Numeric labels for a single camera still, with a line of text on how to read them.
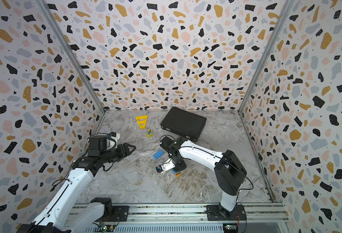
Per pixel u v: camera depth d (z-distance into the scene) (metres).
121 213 0.74
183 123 1.07
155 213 0.76
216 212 0.73
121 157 0.69
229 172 0.46
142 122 1.13
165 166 0.73
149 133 1.06
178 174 0.87
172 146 0.62
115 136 0.73
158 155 0.95
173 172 0.73
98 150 0.59
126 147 0.71
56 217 0.40
